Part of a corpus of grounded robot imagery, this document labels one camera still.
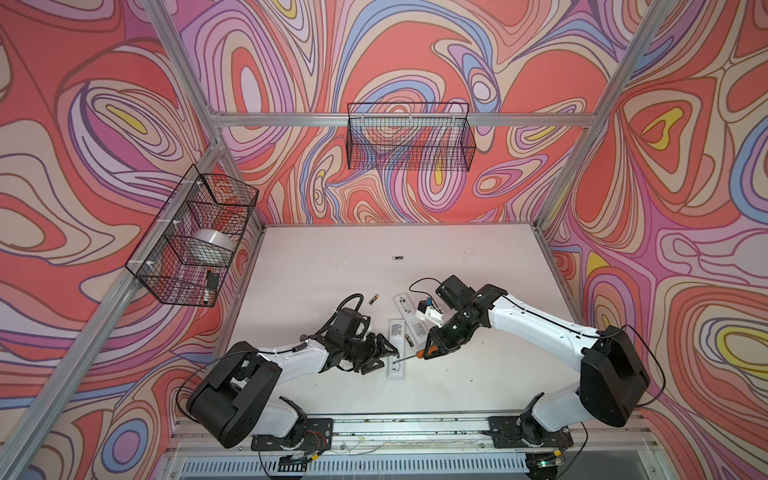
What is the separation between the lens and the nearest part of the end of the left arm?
69cm

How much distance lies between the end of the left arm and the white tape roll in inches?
13.8

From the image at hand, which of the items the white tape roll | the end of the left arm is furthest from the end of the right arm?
the white tape roll

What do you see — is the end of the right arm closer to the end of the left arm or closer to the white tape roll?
the end of the left arm

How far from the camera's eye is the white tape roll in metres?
0.70
